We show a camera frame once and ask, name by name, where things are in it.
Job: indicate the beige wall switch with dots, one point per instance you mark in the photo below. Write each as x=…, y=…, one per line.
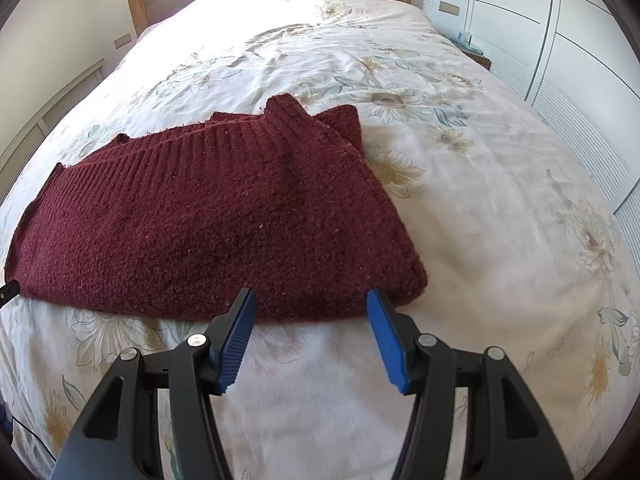
x=122, y=40
x=448, y=7

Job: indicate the bed with floral duvet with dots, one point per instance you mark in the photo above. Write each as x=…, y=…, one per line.
x=475, y=210

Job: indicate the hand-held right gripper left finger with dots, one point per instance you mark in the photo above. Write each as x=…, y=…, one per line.
x=237, y=340

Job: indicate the wooden nightstand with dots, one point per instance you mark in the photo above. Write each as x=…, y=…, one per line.
x=475, y=52

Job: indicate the dark red knitted sweater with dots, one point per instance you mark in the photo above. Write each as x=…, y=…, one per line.
x=215, y=220

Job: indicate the glass item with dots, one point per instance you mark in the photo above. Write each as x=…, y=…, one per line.
x=462, y=37

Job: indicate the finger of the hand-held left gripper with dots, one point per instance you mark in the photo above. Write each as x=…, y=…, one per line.
x=7, y=293

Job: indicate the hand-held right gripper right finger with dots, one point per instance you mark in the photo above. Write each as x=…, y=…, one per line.
x=387, y=340

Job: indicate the white wardrobe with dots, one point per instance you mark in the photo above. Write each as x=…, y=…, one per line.
x=565, y=50

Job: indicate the louvered wall cabinet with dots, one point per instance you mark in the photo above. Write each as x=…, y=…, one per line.
x=45, y=120

